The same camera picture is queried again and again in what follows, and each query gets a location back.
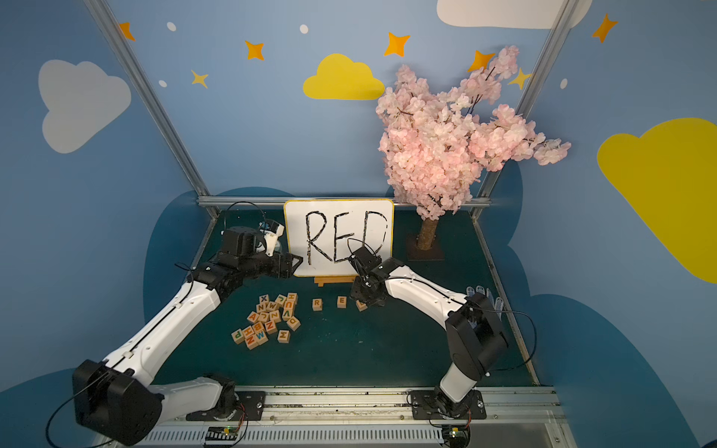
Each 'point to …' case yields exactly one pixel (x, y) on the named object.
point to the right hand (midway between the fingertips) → (362, 293)
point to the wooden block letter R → (316, 304)
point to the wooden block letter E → (342, 301)
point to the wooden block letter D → (361, 306)
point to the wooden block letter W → (261, 337)
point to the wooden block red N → (251, 342)
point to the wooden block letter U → (288, 305)
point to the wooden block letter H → (248, 331)
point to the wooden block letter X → (264, 299)
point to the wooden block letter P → (238, 336)
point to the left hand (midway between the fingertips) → (291, 252)
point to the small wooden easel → (333, 279)
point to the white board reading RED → (325, 232)
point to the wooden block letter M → (283, 336)
